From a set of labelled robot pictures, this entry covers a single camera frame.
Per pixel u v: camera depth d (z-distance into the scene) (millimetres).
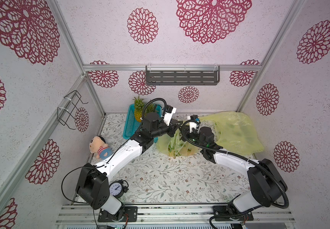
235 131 1086
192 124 718
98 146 917
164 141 858
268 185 439
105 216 730
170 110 632
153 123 576
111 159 477
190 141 615
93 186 417
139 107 1029
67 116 759
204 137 649
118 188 797
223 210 750
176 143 793
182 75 973
